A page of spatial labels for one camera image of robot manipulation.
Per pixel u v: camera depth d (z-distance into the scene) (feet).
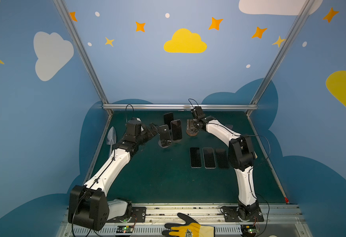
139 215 2.45
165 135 3.02
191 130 3.15
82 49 2.75
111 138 3.25
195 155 3.37
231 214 2.45
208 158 3.17
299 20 2.42
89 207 1.30
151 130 2.44
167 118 3.35
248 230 2.34
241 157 1.87
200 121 2.51
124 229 2.32
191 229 2.24
